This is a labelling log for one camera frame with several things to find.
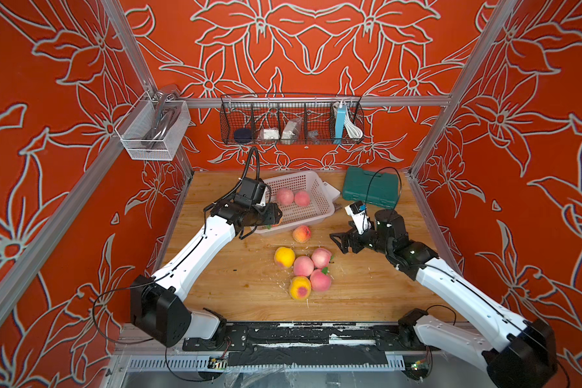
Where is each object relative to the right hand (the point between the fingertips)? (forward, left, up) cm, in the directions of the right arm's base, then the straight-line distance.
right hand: (336, 229), depth 76 cm
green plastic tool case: (+36, -25, -21) cm, 49 cm away
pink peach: (+24, +11, -14) cm, 29 cm away
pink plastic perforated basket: (+22, +3, -15) cm, 26 cm away
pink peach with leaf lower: (-11, +5, -14) cm, 19 cm away
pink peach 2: (-7, +11, -14) cm, 19 cm away
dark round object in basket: (+38, +35, +9) cm, 52 cm away
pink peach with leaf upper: (-4, +4, -13) cm, 14 cm away
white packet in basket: (+35, +17, +13) cm, 41 cm away
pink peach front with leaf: (+25, +18, -13) cm, 33 cm away
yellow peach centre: (-3, +17, -14) cm, 23 cm away
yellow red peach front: (-14, +12, -14) cm, 23 cm away
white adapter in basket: (+32, +22, +14) cm, 41 cm away
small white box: (+30, -4, -17) cm, 35 cm away
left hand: (+6, +21, +1) cm, 22 cm away
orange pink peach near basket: (+6, +11, -14) cm, 19 cm away
